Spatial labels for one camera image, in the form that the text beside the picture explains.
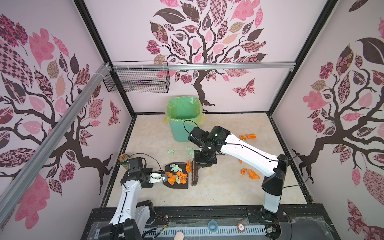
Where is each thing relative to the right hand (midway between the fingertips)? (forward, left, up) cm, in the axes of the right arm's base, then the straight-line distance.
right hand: (197, 164), depth 71 cm
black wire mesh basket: (+77, +48, -2) cm, 91 cm away
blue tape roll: (-23, -7, -19) cm, 31 cm away
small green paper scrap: (+18, +17, -19) cm, 31 cm away
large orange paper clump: (0, +15, -17) cm, 23 cm away
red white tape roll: (-24, -21, -20) cm, 37 cm away
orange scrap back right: (+31, -40, -20) cm, 55 cm away
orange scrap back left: (+30, -33, -20) cm, 49 cm away
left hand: (+2, +28, -17) cm, 33 cm away
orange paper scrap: (+7, +5, -16) cm, 18 cm away
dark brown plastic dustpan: (-3, +12, -18) cm, 22 cm away
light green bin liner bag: (+44, +8, -3) cm, 45 cm away
